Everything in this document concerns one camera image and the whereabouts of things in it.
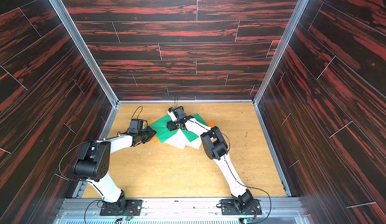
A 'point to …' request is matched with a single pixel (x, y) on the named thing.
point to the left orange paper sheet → (155, 139)
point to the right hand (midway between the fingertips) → (174, 122)
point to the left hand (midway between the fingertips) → (157, 131)
